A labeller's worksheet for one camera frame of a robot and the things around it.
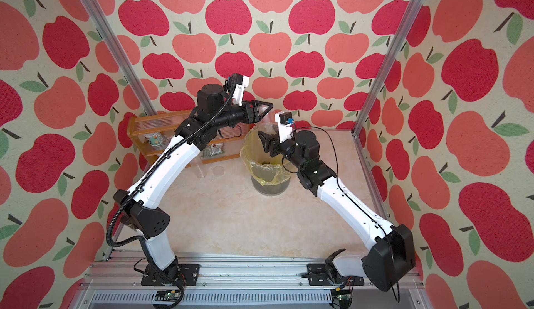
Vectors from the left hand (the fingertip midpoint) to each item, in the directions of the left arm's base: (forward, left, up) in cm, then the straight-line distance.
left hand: (270, 110), depth 65 cm
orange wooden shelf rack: (+30, +55, -33) cm, 71 cm away
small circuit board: (-44, +36, -47) cm, 73 cm away
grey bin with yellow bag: (-9, 0, -24) cm, 25 cm away
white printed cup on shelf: (+12, +51, -26) cm, 59 cm away
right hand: (-2, +1, -8) cm, 8 cm away
